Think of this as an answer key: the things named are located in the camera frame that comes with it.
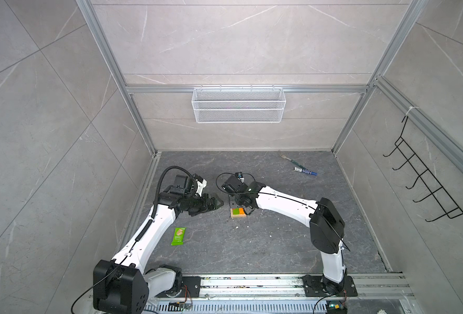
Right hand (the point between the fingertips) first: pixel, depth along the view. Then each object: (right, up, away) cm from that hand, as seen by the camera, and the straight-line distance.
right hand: (235, 198), depth 89 cm
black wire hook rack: (+67, +3, -24) cm, 71 cm away
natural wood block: (-1, -9, +3) cm, 10 cm away
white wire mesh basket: (+2, +47, +12) cm, 49 cm away
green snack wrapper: (-25, -16, -3) cm, 30 cm away
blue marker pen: (+40, +12, +22) cm, 48 cm away
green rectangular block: (0, -7, +3) cm, 8 cm away
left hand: (-9, 0, -9) cm, 13 cm away
